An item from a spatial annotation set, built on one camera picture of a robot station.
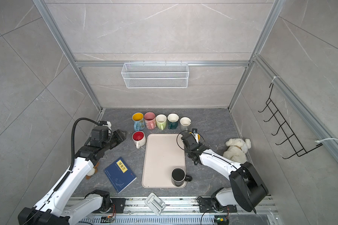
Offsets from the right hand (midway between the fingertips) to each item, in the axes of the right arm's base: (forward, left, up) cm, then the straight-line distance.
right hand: (194, 143), depth 89 cm
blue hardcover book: (-16, +47, -7) cm, 50 cm away
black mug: (-21, +11, +1) cm, 24 cm away
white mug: (+8, +38, -4) cm, 39 cm away
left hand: (0, +40, +15) cm, 43 cm away
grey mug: (+18, +4, -2) cm, 19 cm away
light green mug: (+21, +22, -1) cm, 31 cm away
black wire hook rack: (+10, -41, +24) cm, 49 cm away
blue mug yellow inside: (+17, +38, +3) cm, 41 cm away
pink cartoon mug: (+18, +30, +3) cm, 35 cm away
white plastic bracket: (-33, +24, -5) cm, 41 cm away
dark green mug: (+17, +13, +2) cm, 22 cm away
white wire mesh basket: (+44, +26, +23) cm, 56 cm away
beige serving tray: (-1, +21, -12) cm, 24 cm away
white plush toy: (-6, -26, +1) cm, 27 cm away
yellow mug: (-2, -1, +11) cm, 11 cm away
